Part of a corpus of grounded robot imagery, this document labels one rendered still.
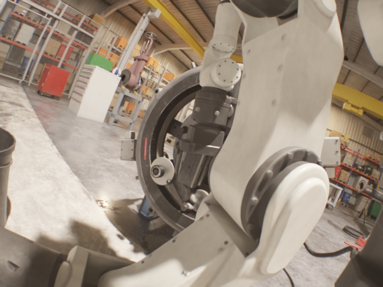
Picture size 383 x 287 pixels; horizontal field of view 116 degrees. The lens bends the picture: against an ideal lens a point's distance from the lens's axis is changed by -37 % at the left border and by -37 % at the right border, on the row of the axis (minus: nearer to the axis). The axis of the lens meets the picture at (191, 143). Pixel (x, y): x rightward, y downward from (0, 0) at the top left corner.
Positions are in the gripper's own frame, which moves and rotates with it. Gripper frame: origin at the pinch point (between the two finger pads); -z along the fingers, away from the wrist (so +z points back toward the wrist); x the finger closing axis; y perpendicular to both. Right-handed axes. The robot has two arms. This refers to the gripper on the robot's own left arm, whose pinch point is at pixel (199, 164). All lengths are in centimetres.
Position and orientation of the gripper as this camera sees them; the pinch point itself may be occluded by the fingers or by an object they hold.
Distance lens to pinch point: 48.5
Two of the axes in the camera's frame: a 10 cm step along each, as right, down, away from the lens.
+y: -2.6, -1.8, 9.5
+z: 2.0, -9.7, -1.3
